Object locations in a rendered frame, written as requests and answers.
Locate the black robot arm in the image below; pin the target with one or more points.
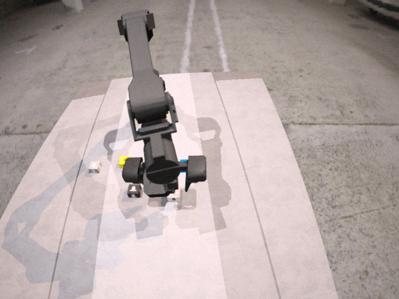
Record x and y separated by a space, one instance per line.
149 104

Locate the yellow block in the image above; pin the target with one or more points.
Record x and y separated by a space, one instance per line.
122 161

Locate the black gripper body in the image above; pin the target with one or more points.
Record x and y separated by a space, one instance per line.
195 168

